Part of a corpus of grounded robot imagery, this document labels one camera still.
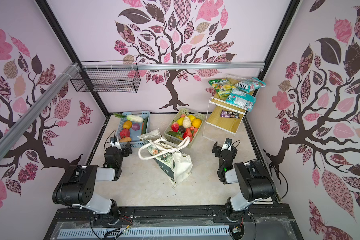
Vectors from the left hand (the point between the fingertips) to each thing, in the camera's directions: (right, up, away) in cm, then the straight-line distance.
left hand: (122, 144), depth 93 cm
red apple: (+33, +11, +9) cm, 36 cm away
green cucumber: (+11, +16, +15) cm, 25 cm away
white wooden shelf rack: (+63, +21, -15) cm, 68 cm away
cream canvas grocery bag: (+35, -8, -20) cm, 41 cm away
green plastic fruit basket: (+34, +2, +5) cm, 35 cm away
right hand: (+66, +2, -2) cm, 66 cm away
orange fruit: (+48, +14, +13) cm, 52 cm away
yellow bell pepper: (-2, +13, +13) cm, 19 cm away
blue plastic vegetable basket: (+1, +13, +14) cm, 19 cm away
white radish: (-1, +19, +16) cm, 25 cm away
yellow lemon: (+45, +18, +16) cm, 51 cm away
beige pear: (+41, +14, +10) cm, 45 cm away
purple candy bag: (+70, +20, +2) cm, 72 cm away
